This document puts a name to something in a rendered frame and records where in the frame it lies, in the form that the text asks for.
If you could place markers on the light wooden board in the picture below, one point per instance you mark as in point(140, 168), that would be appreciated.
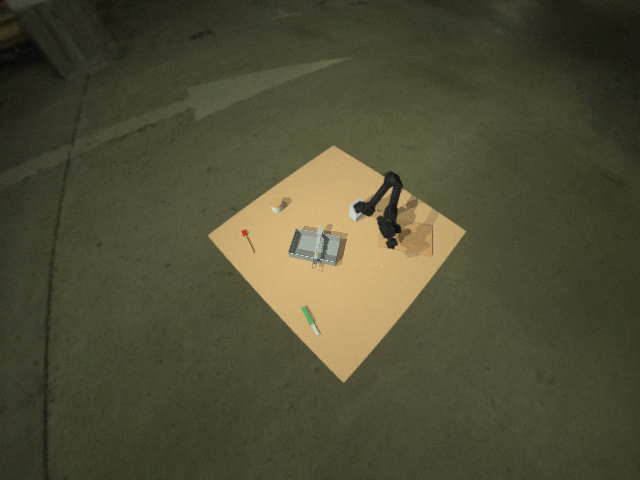
point(414, 238)

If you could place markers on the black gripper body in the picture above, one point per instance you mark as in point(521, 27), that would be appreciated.
point(391, 242)

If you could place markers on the grey jar with wooden lid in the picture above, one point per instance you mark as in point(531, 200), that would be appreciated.
point(276, 205)

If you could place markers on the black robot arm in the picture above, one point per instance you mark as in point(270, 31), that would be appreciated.
point(389, 228)

